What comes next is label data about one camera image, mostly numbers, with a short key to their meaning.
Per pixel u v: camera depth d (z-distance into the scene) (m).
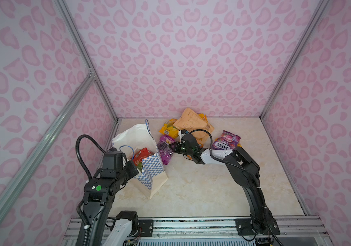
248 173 0.53
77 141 0.47
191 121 1.07
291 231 0.72
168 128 1.07
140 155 0.91
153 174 0.80
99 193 0.43
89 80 0.88
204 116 1.15
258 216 0.63
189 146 0.78
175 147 0.86
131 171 0.61
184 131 0.90
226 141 0.96
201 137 1.03
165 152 0.91
